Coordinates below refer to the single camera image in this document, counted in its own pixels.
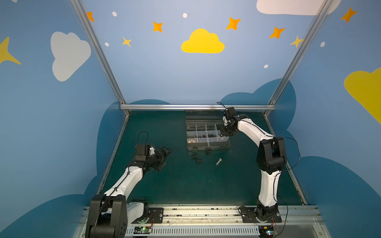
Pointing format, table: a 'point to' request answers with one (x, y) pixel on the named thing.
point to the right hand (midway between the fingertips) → (226, 131)
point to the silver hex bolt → (220, 159)
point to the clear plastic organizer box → (203, 129)
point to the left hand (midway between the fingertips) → (172, 155)
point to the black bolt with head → (199, 160)
